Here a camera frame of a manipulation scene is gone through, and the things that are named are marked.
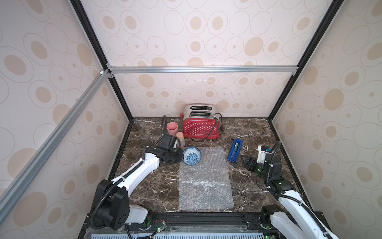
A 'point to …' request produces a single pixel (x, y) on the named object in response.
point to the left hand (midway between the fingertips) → (188, 156)
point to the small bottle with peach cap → (180, 136)
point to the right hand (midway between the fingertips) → (251, 157)
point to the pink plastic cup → (172, 128)
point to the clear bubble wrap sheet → (206, 186)
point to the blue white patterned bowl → (192, 156)
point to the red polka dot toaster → (200, 121)
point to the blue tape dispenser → (235, 150)
